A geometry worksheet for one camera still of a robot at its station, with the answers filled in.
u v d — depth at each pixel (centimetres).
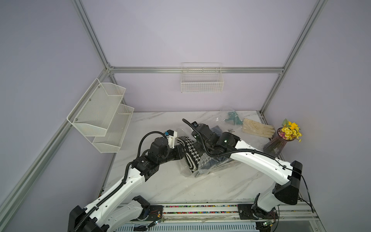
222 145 48
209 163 76
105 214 40
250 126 108
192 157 71
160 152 56
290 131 78
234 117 110
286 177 41
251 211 73
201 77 95
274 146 88
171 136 67
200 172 69
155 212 73
